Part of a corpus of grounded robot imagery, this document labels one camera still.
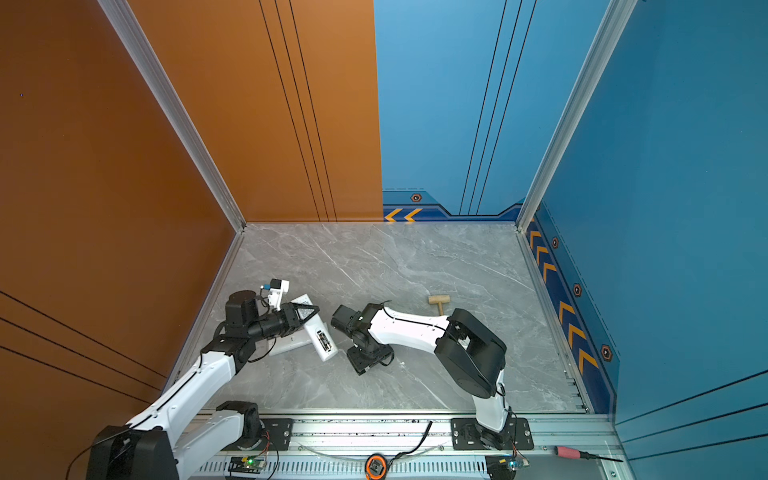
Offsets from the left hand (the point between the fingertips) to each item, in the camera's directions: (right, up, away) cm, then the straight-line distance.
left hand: (318, 309), depth 80 cm
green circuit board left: (-15, -35, -9) cm, 39 cm away
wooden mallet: (+36, 0, +17) cm, 39 cm away
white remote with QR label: (-9, -11, +8) cm, 16 cm away
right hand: (+12, -17, +3) cm, 21 cm away
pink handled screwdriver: (+63, -32, -10) cm, 71 cm away
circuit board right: (+47, -36, -9) cm, 60 cm away
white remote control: (+1, -5, -3) cm, 6 cm away
